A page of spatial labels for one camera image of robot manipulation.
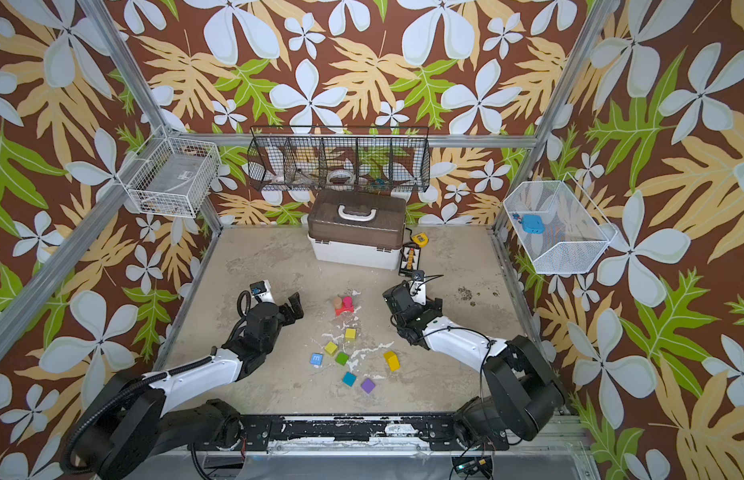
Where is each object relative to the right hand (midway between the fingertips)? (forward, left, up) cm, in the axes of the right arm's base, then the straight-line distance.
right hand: (416, 298), depth 90 cm
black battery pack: (+21, -1, -7) cm, 22 cm away
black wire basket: (+41, +24, +23) cm, 52 cm away
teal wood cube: (-21, +20, -10) cm, 30 cm away
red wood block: (0, +24, -8) cm, 25 cm away
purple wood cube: (-23, +15, -9) cm, 29 cm away
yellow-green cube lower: (-13, +26, -6) cm, 29 cm away
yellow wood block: (-17, +8, -7) cm, 20 cm away
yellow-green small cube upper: (-8, +20, -8) cm, 23 cm away
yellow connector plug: (+31, -6, -7) cm, 32 cm away
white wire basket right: (+12, -41, +18) cm, 46 cm away
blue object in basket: (+15, -34, +17) cm, 41 cm away
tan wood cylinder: (+1, +24, -4) cm, 25 cm away
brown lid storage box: (+19, +18, +11) cm, 29 cm away
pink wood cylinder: (+1, +21, -4) cm, 21 cm away
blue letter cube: (-15, +30, -8) cm, 35 cm away
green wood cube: (-15, +23, -8) cm, 29 cm away
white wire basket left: (+27, +72, +26) cm, 82 cm away
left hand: (0, +40, +3) cm, 40 cm away
